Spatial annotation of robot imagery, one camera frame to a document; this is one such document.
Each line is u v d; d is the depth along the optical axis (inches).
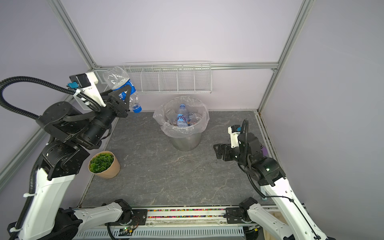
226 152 22.8
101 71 36.8
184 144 36.1
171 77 39.4
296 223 15.0
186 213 29.7
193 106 35.7
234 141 23.2
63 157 12.8
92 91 14.8
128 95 18.3
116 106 15.7
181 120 31.2
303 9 27.9
